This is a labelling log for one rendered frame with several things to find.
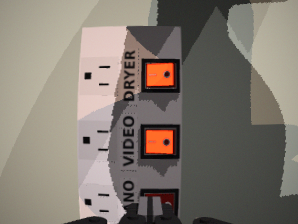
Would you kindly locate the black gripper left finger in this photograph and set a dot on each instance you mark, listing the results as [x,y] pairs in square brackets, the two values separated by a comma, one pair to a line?
[137,213]

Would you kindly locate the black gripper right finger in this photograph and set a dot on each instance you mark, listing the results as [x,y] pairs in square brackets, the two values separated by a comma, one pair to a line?
[163,214]

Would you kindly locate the white power strip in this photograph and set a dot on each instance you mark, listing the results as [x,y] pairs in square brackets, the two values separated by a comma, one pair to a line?
[129,122]

